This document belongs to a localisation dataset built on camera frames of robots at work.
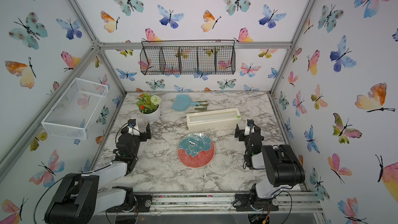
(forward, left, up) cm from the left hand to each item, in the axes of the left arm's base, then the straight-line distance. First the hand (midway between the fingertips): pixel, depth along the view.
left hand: (140, 122), depth 87 cm
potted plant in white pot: (+10, -3, +1) cm, 11 cm away
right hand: (0, -60, -4) cm, 61 cm away
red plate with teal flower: (-11, -30, -14) cm, 35 cm away
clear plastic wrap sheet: (-11, -30, -14) cm, 35 cm away
